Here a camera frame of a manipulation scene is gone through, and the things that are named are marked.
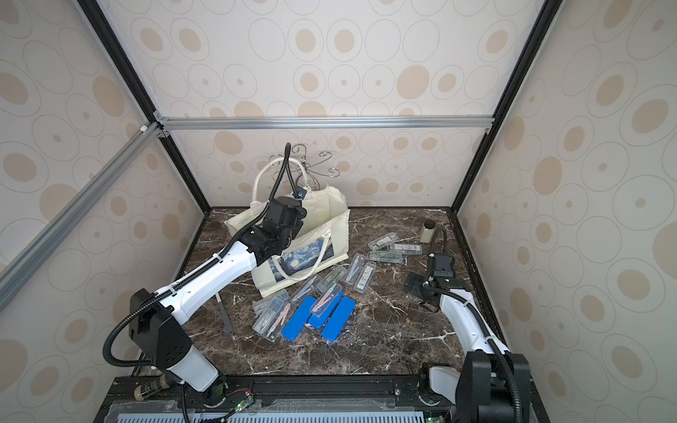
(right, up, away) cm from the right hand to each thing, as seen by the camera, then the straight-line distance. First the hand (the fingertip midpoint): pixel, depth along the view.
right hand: (430, 290), depth 87 cm
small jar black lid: (+4, +20, +16) cm, 26 cm away
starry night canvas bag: (-35, +17, -6) cm, 40 cm away
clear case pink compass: (-35, -4, +3) cm, 35 cm away
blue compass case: (-30, -10, +1) cm, 32 cm away
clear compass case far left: (-53, -8, +1) cm, 53 cm away
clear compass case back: (-13, +15, +19) cm, 28 cm away
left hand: (-44, +27, -7) cm, 52 cm away
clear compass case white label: (-21, +3, +9) cm, 23 cm away
